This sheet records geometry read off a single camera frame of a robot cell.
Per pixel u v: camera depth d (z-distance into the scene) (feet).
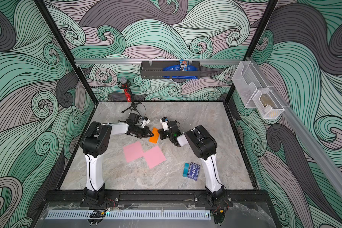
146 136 3.04
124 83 3.25
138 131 2.95
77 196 2.50
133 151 3.07
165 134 3.02
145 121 3.11
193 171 2.67
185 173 2.69
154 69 3.12
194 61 3.08
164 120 3.03
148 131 3.09
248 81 2.54
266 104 2.15
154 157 2.96
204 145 1.85
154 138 3.22
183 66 2.95
